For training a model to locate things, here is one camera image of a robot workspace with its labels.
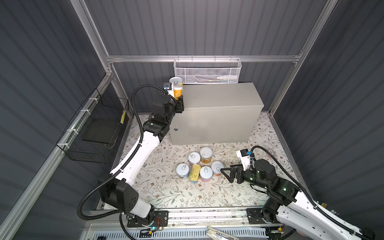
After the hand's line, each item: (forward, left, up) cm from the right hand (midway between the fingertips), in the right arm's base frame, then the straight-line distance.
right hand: (227, 170), depth 71 cm
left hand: (+29, +25, +23) cm, 44 cm away
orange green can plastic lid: (+14, +10, -10) cm, 20 cm away
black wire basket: (+18, +68, +9) cm, 71 cm away
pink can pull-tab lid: (+4, +10, -13) cm, 17 cm away
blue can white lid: (+5, +23, -13) cm, 27 cm away
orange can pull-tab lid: (+7, +4, -12) cm, 14 cm away
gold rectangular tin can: (+5, +16, -15) cm, 23 cm away
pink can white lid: (+13, +17, -12) cm, 25 cm away
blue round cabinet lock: (+26, +27, -1) cm, 38 cm away
